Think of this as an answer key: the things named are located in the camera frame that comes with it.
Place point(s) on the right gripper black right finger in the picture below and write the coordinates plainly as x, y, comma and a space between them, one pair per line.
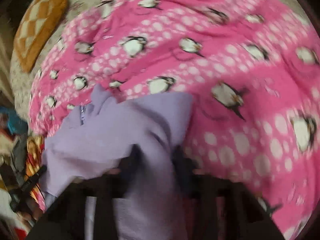
219, 208

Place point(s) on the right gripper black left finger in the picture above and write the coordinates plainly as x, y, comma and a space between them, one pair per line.
65, 218

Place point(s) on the lilac fleece jacket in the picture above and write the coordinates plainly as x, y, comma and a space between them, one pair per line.
93, 138

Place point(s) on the yellow orange red cloth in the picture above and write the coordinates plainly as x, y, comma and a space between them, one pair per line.
27, 160

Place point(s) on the blue plastic bag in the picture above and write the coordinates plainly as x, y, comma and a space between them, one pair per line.
13, 123

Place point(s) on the pink penguin print quilt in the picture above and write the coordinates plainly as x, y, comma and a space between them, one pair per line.
252, 67

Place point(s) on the orange checkered cushion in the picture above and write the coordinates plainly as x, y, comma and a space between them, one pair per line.
36, 27

